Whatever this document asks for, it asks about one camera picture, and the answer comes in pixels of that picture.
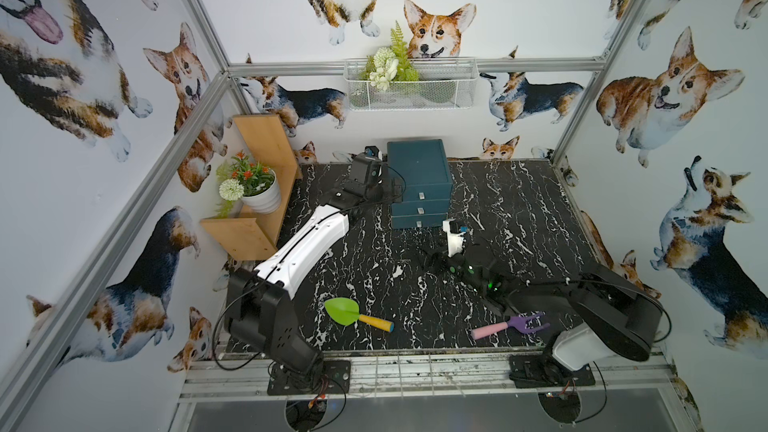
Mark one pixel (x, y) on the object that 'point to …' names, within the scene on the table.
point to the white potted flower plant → (240, 180)
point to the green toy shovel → (346, 312)
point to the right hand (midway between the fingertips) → (430, 233)
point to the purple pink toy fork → (519, 323)
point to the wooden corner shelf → (265, 140)
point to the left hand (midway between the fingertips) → (384, 176)
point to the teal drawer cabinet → (422, 167)
